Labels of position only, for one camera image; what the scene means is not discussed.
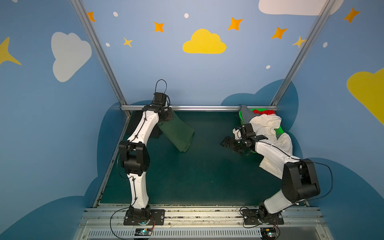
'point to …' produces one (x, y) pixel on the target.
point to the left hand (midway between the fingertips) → (170, 115)
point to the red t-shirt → (267, 112)
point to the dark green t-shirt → (179, 132)
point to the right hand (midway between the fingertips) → (227, 144)
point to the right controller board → (268, 232)
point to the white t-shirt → (263, 126)
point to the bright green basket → (278, 130)
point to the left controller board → (143, 231)
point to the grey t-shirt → (246, 113)
